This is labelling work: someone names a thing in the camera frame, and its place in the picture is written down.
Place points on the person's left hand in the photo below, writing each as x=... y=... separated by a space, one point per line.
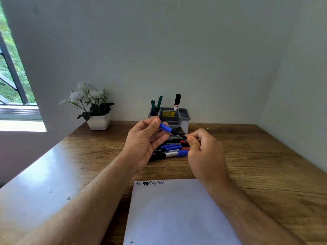
x=139 y=145

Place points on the person's right hand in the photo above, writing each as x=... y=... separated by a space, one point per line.
x=207 y=160

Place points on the pile of assorted markers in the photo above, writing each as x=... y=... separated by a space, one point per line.
x=170 y=154

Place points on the blue capped black marker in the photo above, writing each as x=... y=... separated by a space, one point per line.
x=166 y=128

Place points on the green capped black marker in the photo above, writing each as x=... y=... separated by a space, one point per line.
x=153 y=107
x=159 y=102

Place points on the white barrel black cap marker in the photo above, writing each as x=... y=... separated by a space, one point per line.
x=177 y=99

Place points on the white paper sheet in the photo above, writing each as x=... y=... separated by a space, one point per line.
x=178 y=214

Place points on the person's right forearm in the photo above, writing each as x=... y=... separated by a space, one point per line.
x=250 y=219

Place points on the person's left forearm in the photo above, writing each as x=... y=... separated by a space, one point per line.
x=76 y=214

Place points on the white square flower pot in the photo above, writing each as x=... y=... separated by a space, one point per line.
x=98 y=122

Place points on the grey white desk organizer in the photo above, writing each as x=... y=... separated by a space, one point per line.
x=184 y=117

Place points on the artificial white flower plant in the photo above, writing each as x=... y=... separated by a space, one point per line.
x=94 y=102

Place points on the window with dark bars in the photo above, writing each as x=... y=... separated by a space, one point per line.
x=20 y=112

